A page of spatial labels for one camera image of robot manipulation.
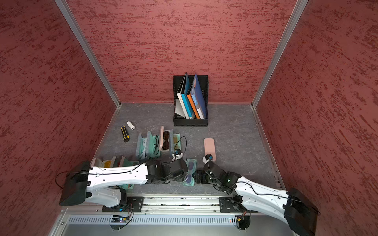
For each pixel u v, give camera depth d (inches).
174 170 22.1
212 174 24.4
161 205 29.8
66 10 28.3
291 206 17.2
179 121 44.2
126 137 39.2
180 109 43.4
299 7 27.9
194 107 36.6
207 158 29.9
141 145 37.3
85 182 16.0
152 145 37.7
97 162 32.4
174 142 36.8
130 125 40.7
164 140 38.2
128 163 34.4
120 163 31.5
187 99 35.0
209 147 37.3
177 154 27.8
